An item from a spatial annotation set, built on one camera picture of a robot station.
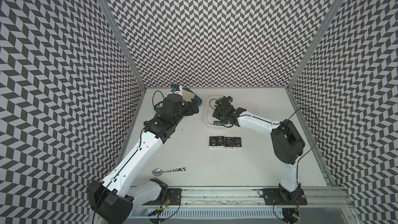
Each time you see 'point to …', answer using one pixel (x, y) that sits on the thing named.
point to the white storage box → (209, 109)
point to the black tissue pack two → (221, 141)
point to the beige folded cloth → (187, 96)
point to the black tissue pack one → (213, 141)
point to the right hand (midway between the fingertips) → (216, 114)
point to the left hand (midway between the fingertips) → (189, 102)
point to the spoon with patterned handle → (158, 171)
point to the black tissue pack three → (229, 142)
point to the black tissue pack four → (237, 142)
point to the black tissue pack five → (217, 123)
